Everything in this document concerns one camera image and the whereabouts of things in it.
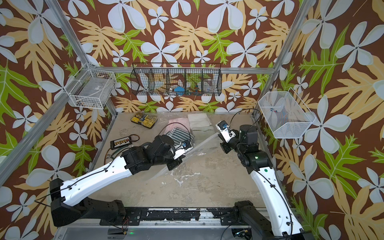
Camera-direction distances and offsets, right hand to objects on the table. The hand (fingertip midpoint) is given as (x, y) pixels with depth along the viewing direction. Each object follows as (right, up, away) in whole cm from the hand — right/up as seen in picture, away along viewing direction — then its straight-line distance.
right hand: (221, 132), depth 73 cm
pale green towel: (-9, -1, +32) cm, 33 cm away
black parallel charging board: (-63, -8, +29) cm, 70 cm away
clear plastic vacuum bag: (-18, 0, +27) cm, 32 cm away
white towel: (-10, +9, +40) cm, 42 cm away
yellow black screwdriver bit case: (-49, +9, +39) cm, 63 cm away
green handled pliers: (-68, -16, +23) cm, 73 cm away
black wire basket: (-25, +35, +25) cm, 49 cm away
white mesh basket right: (+39, +10, +11) cm, 42 cm away
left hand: (-18, -10, -2) cm, 21 cm away
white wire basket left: (-74, +26, +13) cm, 79 cm away
